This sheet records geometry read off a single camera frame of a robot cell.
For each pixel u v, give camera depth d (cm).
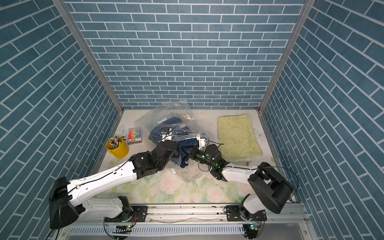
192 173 87
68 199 39
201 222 72
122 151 91
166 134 64
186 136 72
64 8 71
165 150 53
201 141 76
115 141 82
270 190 44
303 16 74
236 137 102
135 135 103
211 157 63
